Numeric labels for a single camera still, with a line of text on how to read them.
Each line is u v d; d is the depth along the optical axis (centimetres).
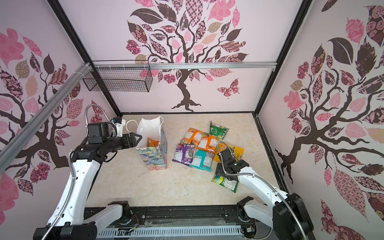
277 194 44
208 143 98
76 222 38
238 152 90
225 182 83
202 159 90
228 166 64
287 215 40
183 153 92
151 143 94
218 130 104
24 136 54
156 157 78
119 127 64
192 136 103
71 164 44
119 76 95
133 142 64
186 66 93
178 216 75
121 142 63
